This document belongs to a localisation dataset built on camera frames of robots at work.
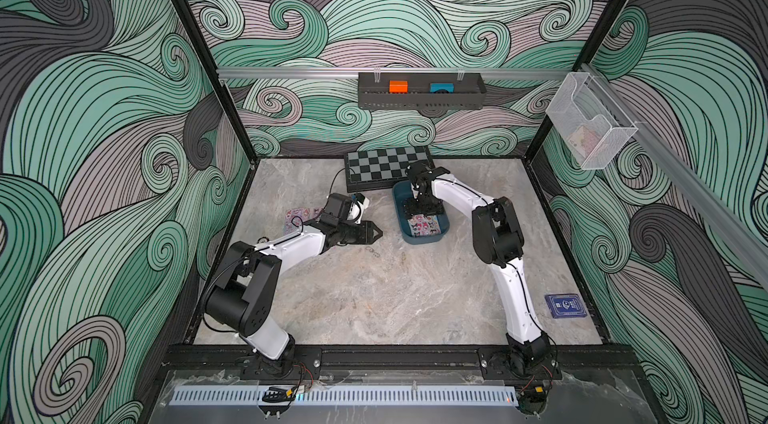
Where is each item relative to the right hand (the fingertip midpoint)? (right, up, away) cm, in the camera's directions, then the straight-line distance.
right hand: (424, 213), depth 103 cm
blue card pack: (+36, -23, -22) cm, 48 cm away
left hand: (-16, -3, -15) cm, 22 cm away
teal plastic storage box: (-8, +8, +1) cm, 11 cm away
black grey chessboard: (-17, +16, +8) cm, 25 cm away
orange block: (-10, +41, -12) cm, 44 cm away
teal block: (+2, +42, -9) cm, 43 cm away
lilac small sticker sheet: (-1, -4, -4) cm, 5 cm away
